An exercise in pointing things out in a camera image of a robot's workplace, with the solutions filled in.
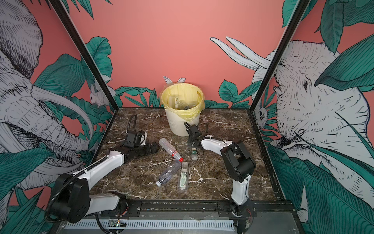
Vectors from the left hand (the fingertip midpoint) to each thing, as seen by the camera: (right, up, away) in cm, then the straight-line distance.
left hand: (155, 146), depth 88 cm
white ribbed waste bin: (+12, +11, +8) cm, 18 cm away
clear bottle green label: (+18, -16, -8) cm, 26 cm away
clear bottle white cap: (+9, -16, -1) cm, 18 cm away
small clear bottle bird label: (+24, -6, +3) cm, 25 cm away
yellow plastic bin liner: (+19, +36, +12) cm, 43 cm away
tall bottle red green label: (+10, +29, +13) cm, 33 cm away
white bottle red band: (+9, -3, +4) cm, 11 cm away
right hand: (+22, +2, +9) cm, 24 cm away
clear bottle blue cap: (+16, +27, +14) cm, 34 cm away
